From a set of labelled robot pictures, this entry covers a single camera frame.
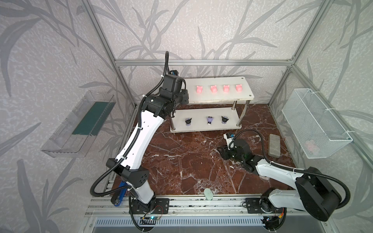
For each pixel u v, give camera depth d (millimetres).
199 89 788
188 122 968
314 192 419
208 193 754
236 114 1075
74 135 646
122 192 767
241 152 676
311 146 732
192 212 725
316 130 642
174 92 499
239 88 801
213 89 788
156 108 449
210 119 992
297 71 909
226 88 798
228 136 768
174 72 586
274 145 935
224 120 987
